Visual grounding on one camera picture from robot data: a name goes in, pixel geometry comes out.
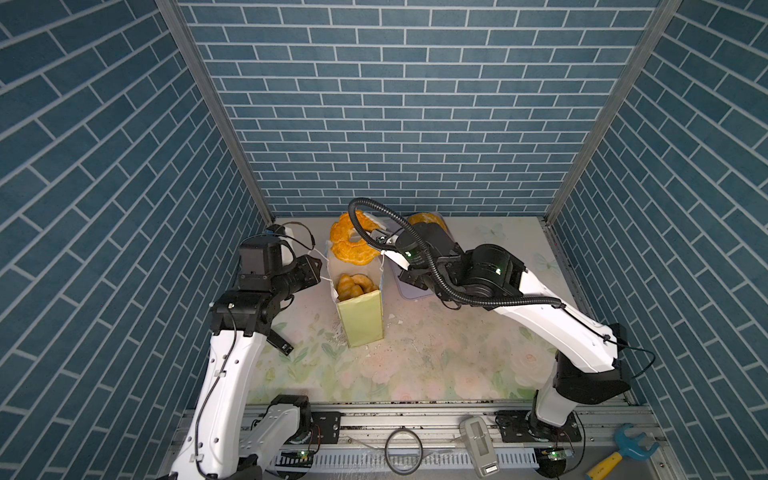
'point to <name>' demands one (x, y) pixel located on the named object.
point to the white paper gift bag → (363, 316)
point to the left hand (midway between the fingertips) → (321, 261)
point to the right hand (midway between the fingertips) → (405, 240)
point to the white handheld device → (480, 446)
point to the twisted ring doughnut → (366, 283)
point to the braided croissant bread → (346, 287)
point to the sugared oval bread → (427, 218)
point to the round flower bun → (346, 249)
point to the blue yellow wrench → (626, 446)
